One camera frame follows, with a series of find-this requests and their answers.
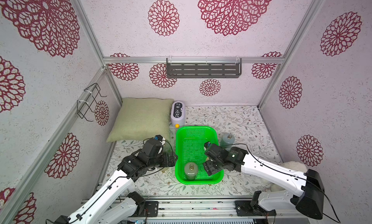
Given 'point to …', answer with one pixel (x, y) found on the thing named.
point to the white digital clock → (178, 114)
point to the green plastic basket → (190, 142)
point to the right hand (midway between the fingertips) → (209, 164)
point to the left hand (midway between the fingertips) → (170, 159)
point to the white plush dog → (295, 166)
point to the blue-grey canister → (226, 141)
